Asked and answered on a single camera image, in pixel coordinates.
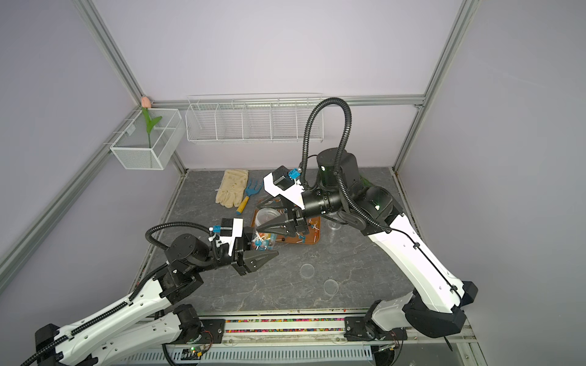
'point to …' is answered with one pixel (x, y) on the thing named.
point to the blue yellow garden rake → (248, 193)
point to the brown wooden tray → (313, 236)
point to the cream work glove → (233, 187)
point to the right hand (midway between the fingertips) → (258, 216)
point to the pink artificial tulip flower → (150, 123)
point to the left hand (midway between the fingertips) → (276, 244)
